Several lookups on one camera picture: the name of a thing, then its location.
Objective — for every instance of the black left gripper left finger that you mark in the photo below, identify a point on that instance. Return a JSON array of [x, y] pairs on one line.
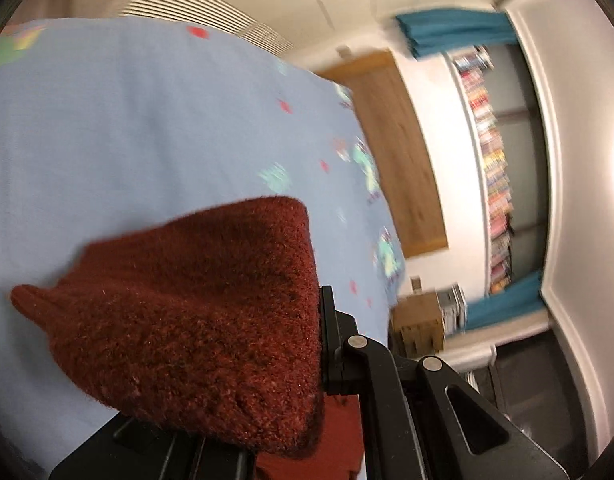
[[125, 448]]

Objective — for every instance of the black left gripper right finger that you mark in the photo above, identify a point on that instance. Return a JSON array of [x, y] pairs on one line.
[[421, 419]]

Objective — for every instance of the dark red knitted sweater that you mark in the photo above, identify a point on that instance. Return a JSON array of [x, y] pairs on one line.
[[210, 324]]

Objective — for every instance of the cardboard box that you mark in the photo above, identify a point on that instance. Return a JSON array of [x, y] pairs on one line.
[[416, 326]]

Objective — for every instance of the white printer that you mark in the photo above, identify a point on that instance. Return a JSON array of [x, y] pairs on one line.
[[451, 301]]

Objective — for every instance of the teal curtain lower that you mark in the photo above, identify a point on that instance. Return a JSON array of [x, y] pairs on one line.
[[521, 298]]

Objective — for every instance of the teal curtain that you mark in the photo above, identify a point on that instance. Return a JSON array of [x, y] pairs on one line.
[[521, 298], [440, 30]]

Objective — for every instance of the wooden headboard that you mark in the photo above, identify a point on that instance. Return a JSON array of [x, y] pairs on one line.
[[394, 136]]

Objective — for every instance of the light blue patterned bedsheet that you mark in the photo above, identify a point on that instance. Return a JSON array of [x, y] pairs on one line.
[[109, 126]]

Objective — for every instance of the row of colourful books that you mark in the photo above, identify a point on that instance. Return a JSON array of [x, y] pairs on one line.
[[470, 67]]

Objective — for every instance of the teal curtain upper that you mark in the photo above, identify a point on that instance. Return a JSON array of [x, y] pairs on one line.
[[440, 30]]

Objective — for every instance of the white slatted radiator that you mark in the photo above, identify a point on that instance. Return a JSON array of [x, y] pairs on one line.
[[218, 14]]

